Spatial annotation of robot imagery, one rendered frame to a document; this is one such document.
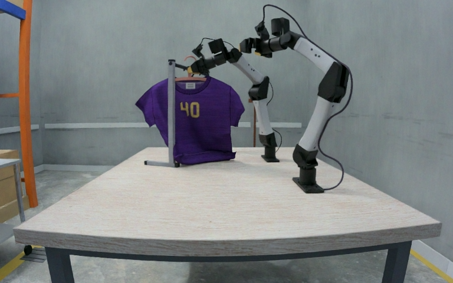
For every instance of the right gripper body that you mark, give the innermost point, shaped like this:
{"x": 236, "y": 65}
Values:
{"x": 202, "y": 66}

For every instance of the purple t-shirt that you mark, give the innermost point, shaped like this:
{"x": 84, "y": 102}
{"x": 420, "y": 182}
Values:
{"x": 204, "y": 114}

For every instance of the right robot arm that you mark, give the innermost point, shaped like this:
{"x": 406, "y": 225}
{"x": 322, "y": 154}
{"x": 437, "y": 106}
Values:
{"x": 260, "y": 91}

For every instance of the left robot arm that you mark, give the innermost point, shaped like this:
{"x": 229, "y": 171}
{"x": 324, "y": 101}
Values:
{"x": 331, "y": 91}

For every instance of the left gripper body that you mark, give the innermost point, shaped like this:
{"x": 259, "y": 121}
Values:
{"x": 262, "y": 47}

